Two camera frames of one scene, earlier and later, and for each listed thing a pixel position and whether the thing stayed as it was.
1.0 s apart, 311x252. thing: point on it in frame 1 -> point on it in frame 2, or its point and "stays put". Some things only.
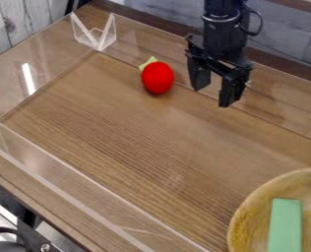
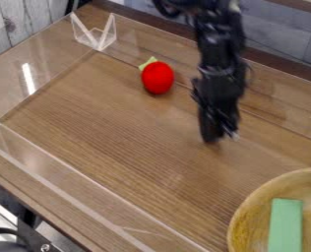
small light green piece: [154, 59] stays put
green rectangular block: [286, 225] stays put
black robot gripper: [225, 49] -> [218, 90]
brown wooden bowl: [250, 226] stays put
